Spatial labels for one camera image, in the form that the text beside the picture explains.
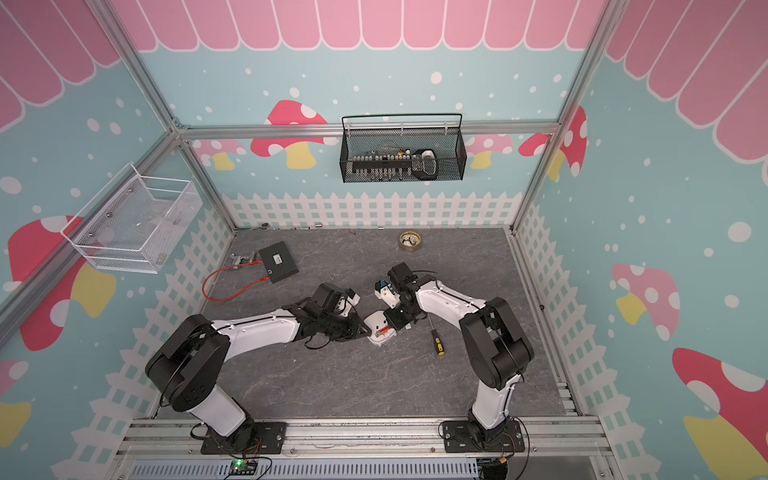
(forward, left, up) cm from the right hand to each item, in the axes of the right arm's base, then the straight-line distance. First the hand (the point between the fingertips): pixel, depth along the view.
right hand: (394, 320), depth 92 cm
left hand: (-6, +8, +2) cm, 10 cm away
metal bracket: (+26, +58, -1) cm, 63 cm away
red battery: (-3, +3, 0) cm, 4 cm away
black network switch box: (+24, +42, -1) cm, 49 cm away
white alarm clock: (-3, +5, 0) cm, 5 cm away
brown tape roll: (+35, -7, -2) cm, 36 cm away
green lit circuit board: (-36, +38, -5) cm, 53 cm away
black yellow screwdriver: (-6, -13, -2) cm, 15 cm away
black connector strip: (+35, +3, +31) cm, 47 cm away
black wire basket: (+40, -14, +32) cm, 53 cm away
